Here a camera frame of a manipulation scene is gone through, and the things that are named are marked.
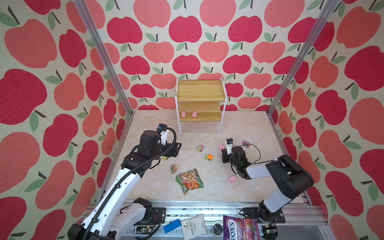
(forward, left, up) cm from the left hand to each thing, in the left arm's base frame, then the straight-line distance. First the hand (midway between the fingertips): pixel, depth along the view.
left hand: (176, 144), depth 74 cm
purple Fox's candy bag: (-33, -28, -21) cm, 49 cm away
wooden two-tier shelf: (+26, -13, +6) cm, 30 cm away
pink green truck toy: (+11, -14, -22) cm, 28 cm away
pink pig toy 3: (+10, -27, -19) cm, 35 cm away
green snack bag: (-10, -7, -23) cm, 26 cm away
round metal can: (-34, -18, -14) cm, 41 cm away
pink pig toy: (+26, -2, -5) cm, 27 cm away
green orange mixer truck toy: (+4, -19, -22) cm, 29 cm away
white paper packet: (-33, -9, -23) cm, 41 cm away
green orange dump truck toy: (+4, +9, -22) cm, 24 cm away
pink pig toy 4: (-10, -31, -22) cm, 40 cm away
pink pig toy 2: (+27, -10, -6) cm, 29 cm away
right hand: (+9, -30, -20) cm, 37 cm away
